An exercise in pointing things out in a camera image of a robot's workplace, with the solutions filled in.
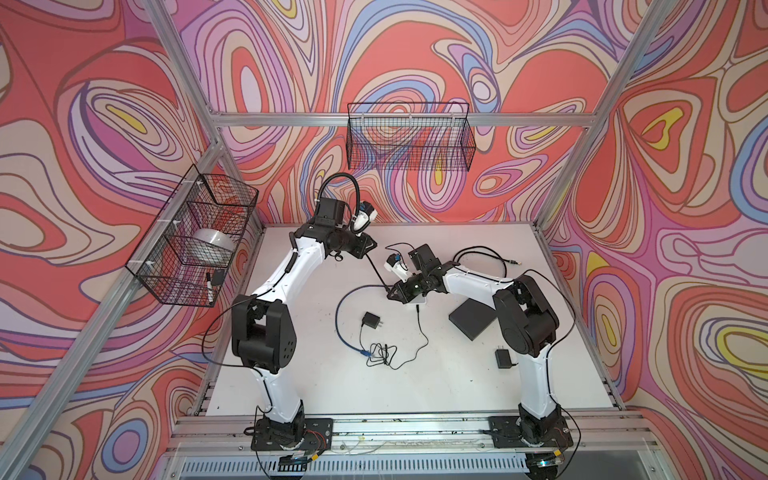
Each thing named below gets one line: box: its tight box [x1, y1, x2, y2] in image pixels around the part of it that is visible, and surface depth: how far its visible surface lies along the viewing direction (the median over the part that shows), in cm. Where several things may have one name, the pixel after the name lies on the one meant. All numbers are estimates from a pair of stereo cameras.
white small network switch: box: [404, 293, 427, 311], surface depth 98 cm
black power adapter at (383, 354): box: [358, 305, 429, 370], surface depth 88 cm
